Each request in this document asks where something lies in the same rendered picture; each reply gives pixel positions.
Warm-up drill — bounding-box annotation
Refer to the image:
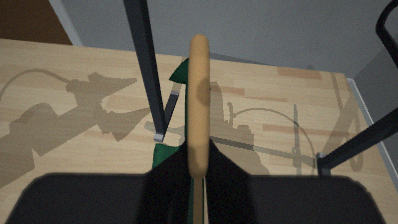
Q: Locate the dark green t-shirt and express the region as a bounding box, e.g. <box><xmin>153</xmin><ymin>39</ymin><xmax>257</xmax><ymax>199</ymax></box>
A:
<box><xmin>152</xmin><ymin>58</ymin><xmax>204</xmax><ymax>224</ymax></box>

